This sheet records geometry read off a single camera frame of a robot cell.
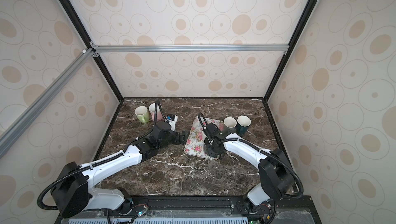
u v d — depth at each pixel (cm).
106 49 90
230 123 97
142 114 99
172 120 71
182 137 73
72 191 41
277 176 43
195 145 95
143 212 71
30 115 57
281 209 73
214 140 62
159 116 101
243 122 97
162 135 61
